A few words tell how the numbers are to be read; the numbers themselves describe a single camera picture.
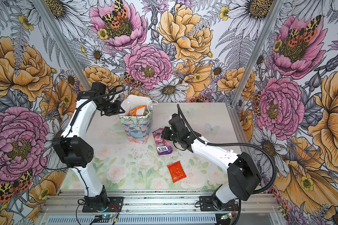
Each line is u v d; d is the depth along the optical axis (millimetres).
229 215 714
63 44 852
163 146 836
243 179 426
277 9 724
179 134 627
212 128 1082
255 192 455
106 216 713
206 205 738
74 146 497
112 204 731
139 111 894
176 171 847
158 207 745
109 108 733
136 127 852
